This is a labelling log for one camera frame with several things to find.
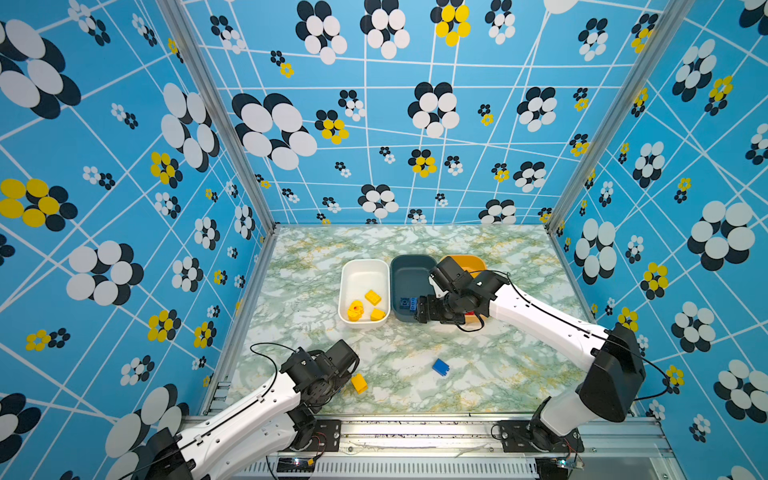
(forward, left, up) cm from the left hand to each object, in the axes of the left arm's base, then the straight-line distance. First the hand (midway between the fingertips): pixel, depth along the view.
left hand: (343, 383), depth 80 cm
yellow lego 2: (0, -5, 0) cm, 5 cm away
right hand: (+14, -23, +11) cm, 29 cm away
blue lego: (+5, -27, -2) cm, 28 cm away
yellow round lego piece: (+22, -1, 0) cm, 22 cm away
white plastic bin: (+30, -4, -1) cm, 30 cm away
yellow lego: (+28, -7, -1) cm, 29 cm away
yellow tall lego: (+20, -9, +2) cm, 22 cm away
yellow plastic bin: (+39, -41, +3) cm, 56 cm away
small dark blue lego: (+25, -17, 0) cm, 30 cm away
